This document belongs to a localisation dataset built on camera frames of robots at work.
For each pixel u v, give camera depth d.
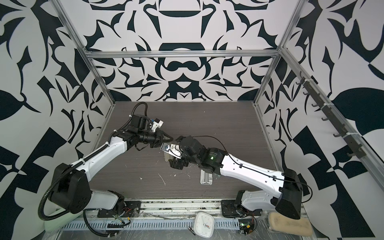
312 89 0.64
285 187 0.40
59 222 0.67
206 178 0.83
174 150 0.58
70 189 0.41
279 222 0.67
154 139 0.71
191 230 0.68
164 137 0.74
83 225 0.70
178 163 0.62
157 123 0.77
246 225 0.71
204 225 0.67
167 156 0.71
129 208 0.73
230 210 0.75
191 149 0.52
